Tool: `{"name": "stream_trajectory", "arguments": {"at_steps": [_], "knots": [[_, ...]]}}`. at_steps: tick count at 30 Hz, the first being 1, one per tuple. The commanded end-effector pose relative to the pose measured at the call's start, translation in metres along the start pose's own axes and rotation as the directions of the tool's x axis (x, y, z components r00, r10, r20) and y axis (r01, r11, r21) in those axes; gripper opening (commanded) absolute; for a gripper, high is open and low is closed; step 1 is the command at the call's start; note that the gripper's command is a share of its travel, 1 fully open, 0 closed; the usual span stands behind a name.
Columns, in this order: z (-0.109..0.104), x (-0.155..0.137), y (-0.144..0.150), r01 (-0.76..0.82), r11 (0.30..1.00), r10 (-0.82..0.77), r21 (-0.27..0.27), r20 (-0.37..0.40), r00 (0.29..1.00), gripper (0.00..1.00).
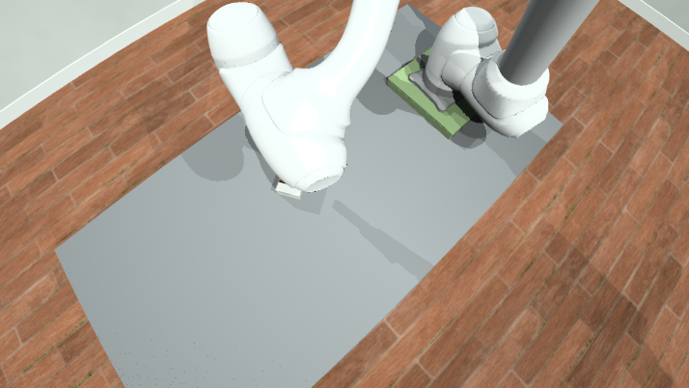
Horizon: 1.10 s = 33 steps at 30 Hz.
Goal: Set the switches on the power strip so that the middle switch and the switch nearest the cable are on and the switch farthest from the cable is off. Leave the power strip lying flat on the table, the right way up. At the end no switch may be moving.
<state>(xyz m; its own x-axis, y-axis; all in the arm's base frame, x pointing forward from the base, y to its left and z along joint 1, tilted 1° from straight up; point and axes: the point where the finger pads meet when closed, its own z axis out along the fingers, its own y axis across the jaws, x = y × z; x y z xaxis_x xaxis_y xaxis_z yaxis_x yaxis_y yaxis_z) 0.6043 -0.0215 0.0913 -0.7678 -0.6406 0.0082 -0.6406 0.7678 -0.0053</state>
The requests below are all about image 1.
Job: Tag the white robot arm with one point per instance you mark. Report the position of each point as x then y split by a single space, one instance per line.
298 118

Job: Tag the white power strip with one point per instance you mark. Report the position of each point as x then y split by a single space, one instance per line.
285 190

